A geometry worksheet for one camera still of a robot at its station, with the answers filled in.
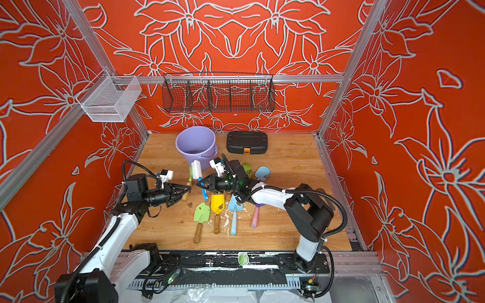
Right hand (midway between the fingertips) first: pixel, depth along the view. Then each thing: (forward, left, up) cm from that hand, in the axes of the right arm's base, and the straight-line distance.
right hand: (197, 183), depth 75 cm
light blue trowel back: (+19, -29, -19) cm, 39 cm away
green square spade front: (-6, 0, -19) cm, 20 cm away
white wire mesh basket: (+39, +49, +14) cm, 64 cm away
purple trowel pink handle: (-6, -24, -17) cm, 31 cm away
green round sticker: (-23, -19, -20) cm, 36 cm away
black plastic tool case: (+36, -20, -14) cm, 43 cm away
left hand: (-2, +3, -1) cm, 4 cm away
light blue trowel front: (-1, -14, -19) cm, 24 cm away
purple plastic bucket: (+30, +7, -8) cm, 32 cm away
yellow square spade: (0, -6, -20) cm, 21 cm away
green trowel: (0, +4, -1) cm, 4 cm away
